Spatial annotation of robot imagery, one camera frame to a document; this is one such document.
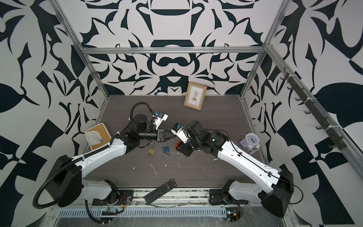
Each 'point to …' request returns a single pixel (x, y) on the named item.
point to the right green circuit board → (232, 213)
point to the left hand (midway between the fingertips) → (177, 133)
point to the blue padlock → (166, 149)
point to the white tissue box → (98, 136)
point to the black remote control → (159, 191)
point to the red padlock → (177, 144)
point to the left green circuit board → (109, 211)
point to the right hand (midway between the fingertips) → (179, 144)
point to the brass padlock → (151, 151)
